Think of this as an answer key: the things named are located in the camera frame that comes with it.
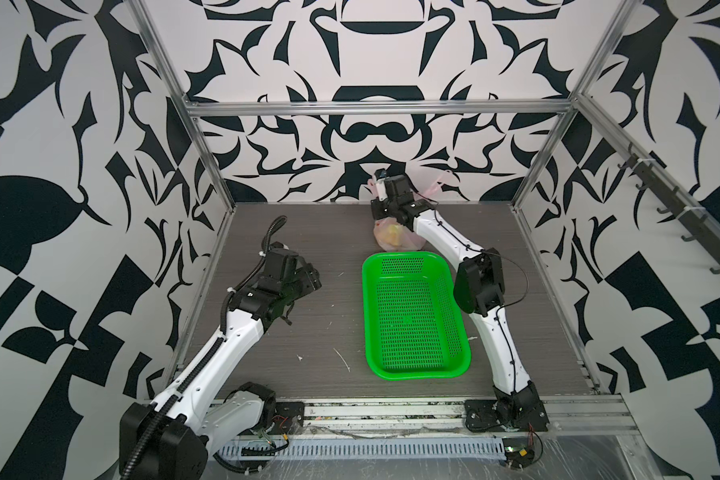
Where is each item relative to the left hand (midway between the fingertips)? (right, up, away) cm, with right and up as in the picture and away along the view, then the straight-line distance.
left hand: (309, 271), depth 80 cm
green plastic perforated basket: (+29, -17, +9) cm, 35 cm away
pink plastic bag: (+24, +10, +19) cm, 32 cm away
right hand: (+18, +22, +19) cm, 34 cm away
